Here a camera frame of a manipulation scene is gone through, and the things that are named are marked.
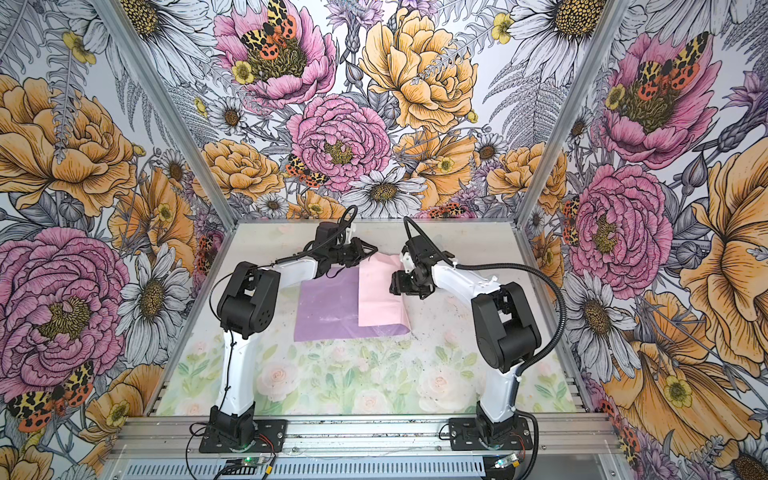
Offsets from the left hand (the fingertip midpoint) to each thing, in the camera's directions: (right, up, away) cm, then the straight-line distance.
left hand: (377, 254), depth 101 cm
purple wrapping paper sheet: (-15, -16, -7) cm, 23 cm away
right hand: (+7, -13, -8) cm, 17 cm away
